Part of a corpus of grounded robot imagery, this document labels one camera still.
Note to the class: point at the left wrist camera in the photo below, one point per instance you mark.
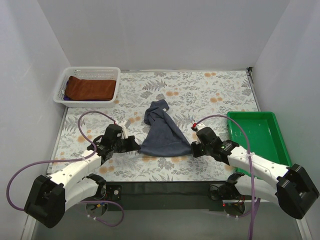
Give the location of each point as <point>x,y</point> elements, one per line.
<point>124,125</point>

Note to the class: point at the grey blue towel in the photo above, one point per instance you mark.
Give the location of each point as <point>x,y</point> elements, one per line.
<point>164,138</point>

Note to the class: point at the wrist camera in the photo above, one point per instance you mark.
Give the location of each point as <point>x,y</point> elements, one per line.
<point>124,125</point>
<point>196,128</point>

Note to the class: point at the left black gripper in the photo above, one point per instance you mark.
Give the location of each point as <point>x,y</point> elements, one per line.
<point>126,145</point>

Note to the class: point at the brown towel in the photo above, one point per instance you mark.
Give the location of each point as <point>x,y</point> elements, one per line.
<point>90,89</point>

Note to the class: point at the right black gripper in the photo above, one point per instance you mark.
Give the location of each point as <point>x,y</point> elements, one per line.
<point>200,148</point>

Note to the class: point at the purple towel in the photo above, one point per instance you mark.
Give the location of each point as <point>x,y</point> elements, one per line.
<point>66,98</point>

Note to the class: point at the white plastic basket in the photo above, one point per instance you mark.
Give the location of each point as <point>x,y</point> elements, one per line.
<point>86,72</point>

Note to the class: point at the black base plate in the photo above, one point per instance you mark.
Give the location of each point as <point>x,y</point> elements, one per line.
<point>173,195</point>

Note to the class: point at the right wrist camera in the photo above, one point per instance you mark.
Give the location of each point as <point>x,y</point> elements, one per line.
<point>196,128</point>

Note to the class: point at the green plastic bin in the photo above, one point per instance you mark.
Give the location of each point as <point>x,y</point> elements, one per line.
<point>260,132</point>

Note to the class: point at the floral table mat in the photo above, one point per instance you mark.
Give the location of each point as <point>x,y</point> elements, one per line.
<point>191,96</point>

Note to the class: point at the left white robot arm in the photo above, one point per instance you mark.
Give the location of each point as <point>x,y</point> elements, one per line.
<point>51,196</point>

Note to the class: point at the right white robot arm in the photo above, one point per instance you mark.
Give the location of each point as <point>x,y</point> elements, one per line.
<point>290,187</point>

